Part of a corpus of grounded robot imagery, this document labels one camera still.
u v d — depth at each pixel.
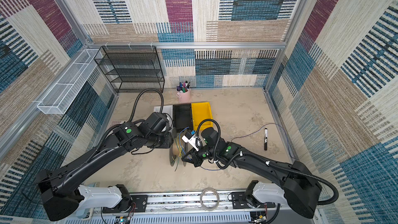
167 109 1.11
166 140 0.63
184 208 0.73
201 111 1.09
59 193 0.39
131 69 1.11
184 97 1.06
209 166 0.68
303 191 0.41
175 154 0.79
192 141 0.67
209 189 0.76
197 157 0.65
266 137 0.94
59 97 0.71
